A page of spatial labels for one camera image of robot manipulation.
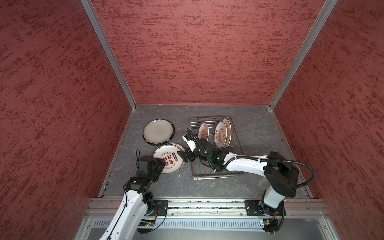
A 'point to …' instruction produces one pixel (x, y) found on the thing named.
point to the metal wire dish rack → (202, 171)
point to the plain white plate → (158, 132)
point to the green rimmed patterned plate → (160, 151)
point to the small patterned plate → (203, 131)
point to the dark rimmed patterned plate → (158, 132)
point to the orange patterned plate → (223, 132)
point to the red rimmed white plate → (173, 159)
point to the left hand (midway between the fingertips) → (164, 167)
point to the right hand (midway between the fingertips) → (183, 150)
